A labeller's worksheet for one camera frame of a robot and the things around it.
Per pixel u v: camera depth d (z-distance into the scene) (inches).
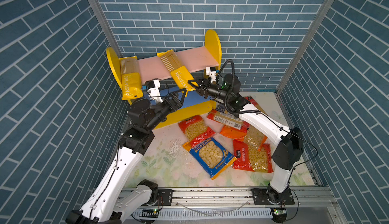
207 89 25.1
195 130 36.5
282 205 28.3
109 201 14.8
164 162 33.4
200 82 25.7
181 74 27.3
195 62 31.7
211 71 26.8
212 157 33.2
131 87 24.9
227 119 38.3
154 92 21.5
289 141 18.6
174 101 21.0
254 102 44.4
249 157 32.7
